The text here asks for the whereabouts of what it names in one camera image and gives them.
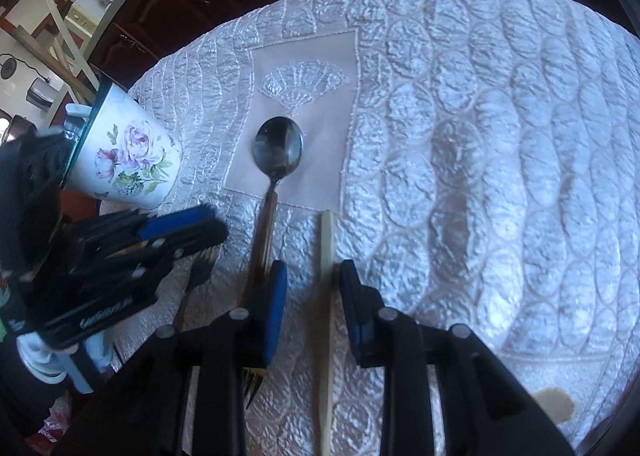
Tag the white quilted table cloth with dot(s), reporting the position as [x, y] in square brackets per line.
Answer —
[480, 159]

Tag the steel spoon wooden handle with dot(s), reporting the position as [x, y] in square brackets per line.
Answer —
[277, 151]

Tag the white floral cup teal interior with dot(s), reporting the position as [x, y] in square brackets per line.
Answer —
[123, 154]

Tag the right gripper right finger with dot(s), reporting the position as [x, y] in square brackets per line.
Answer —
[361, 304]

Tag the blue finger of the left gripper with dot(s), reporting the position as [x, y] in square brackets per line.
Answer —
[133, 224]
[100, 259]

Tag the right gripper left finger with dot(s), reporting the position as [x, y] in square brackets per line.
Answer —
[262, 328]

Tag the cream microwave oven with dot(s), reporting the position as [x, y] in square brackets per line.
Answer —
[83, 18]

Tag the steel fork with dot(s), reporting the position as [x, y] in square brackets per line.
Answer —
[201, 269]

